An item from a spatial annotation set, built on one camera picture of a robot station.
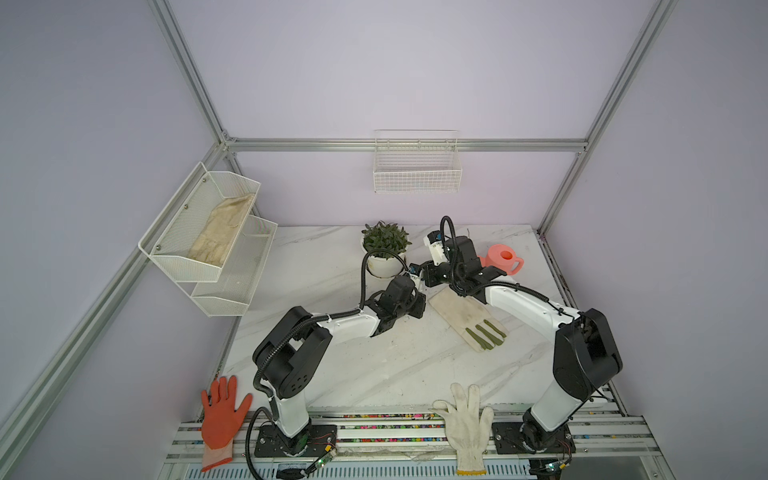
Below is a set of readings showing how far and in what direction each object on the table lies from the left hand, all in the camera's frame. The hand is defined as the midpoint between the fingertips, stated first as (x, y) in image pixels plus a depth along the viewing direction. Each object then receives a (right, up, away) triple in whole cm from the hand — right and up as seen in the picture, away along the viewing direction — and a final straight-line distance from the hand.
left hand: (419, 293), depth 91 cm
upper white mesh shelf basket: (-61, +17, -13) cm, 65 cm away
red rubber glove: (-54, -32, -14) cm, 64 cm away
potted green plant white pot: (-11, +18, +2) cm, 21 cm away
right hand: (-1, +7, -3) cm, 7 cm away
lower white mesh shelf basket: (-50, +1, -16) cm, 52 cm away
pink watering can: (+29, +11, +7) cm, 32 cm away
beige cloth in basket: (-55, +17, -12) cm, 59 cm away
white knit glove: (+11, -34, -15) cm, 38 cm away
